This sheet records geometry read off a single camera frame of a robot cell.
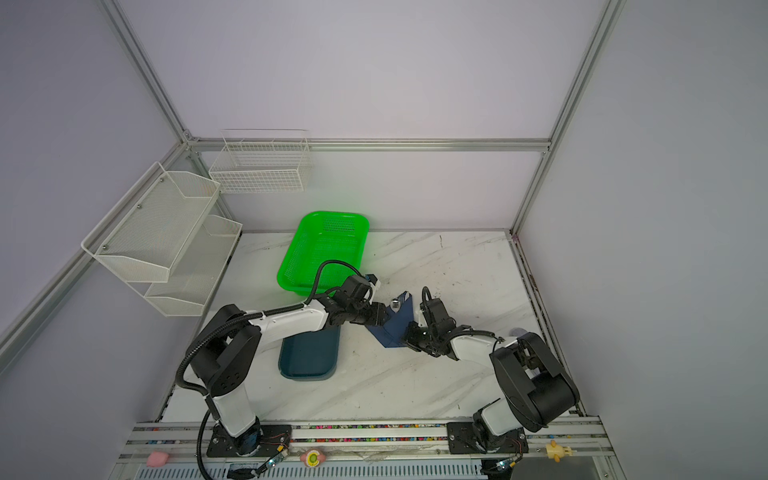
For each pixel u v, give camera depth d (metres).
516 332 0.91
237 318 0.49
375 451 0.73
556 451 0.68
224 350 0.48
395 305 0.98
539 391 0.44
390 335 0.91
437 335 0.71
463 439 0.73
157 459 0.70
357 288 0.72
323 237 1.19
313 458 0.67
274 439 0.74
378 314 0.80
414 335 0.80
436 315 0.72
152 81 0.78
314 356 0.83
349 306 0.72
